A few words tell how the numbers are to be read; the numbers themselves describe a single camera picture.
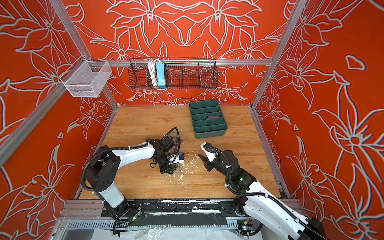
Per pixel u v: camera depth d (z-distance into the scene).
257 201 0.50
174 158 0.76
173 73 0.99
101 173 0.46
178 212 0.73
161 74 0.90
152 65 0.88
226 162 0.54
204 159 0.65
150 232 0.67
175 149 0.77
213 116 1.06
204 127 0.98
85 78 0.92
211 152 0.61
